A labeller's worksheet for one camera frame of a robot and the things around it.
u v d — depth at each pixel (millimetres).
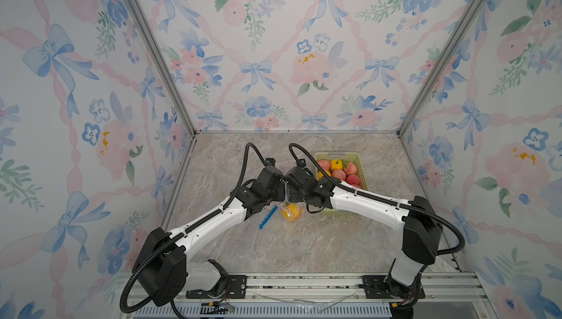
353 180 963
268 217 902
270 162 730
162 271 403
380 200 493
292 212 776
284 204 737
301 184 618
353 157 1025
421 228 442
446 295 733
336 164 1006
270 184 611
